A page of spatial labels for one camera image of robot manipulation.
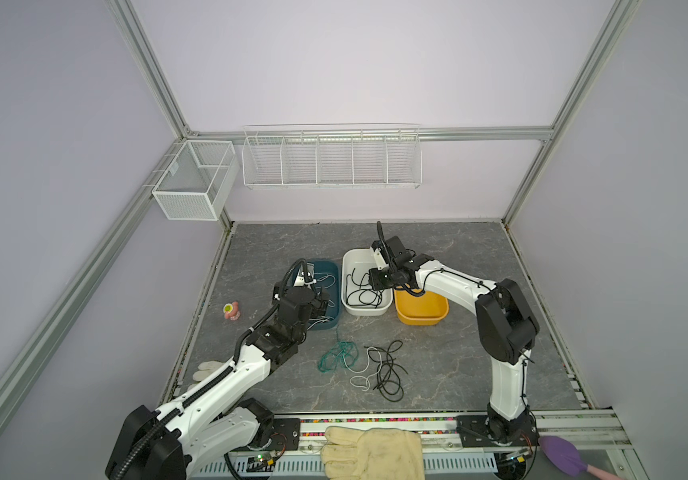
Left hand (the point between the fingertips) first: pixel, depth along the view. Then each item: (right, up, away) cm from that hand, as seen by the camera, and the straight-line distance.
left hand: (304, 286), depth 81 cm
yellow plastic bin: (+35, -9, +13) cm, 38 cm away
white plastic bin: (+16, +7, +23) cm, 29 cm away
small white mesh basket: (-40, +34, +21) cm, 56 cm away
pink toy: (-25, -9, +11) cm, 29 cm away
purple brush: (+65, -41, -10) cm, 78 cm away
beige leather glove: (+18, -39, -10) cm, 44 cm away
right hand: (+19, 0, +14) cm, 24 cm away
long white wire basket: (+6, +41, +17) cm, 45 cm away
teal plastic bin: (+7, -11, +13) cm, 18 cm away
